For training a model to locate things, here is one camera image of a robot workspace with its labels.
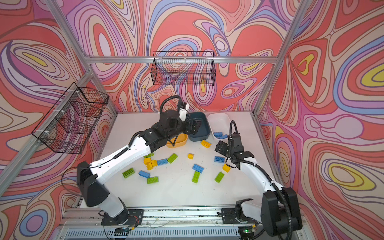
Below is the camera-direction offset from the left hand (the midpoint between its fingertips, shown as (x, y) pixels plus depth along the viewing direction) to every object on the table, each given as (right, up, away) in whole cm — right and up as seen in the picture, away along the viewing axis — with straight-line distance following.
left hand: (195, 119), depth 72 cm
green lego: (0, -33, +13) cm, 35 cm away
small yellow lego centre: (-3, -23, +22) cm, 32 cm away
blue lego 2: (+20, -10, +30) cm, 37 cm away
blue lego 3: (+15, -24, +20) cm, 35 cm away
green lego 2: (+14, -34, +14) cm, 39 cm away
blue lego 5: (-21, -26, +21) cm, 39 cm away
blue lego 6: (-30, -31, +14) cm, 46 cm away
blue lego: (+16, -9, +32) cm, 37 cm away
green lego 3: (-14, -23, +21) cm, 34 cm away
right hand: (+17, -18, +16) cm, 29 cm away
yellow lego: (+19, -29, +16) cm, 38 cm away
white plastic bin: (+19, 0, +42) cm, 46 cm away
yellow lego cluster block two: (-26, -26, +17) cm, 41 cm away
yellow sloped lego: (+7, -15, +27) cm, 32 cm away
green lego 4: (-25, -35, +14) cm, 45 cm away
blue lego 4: (+1, -29, +16) cm, 33 cm away
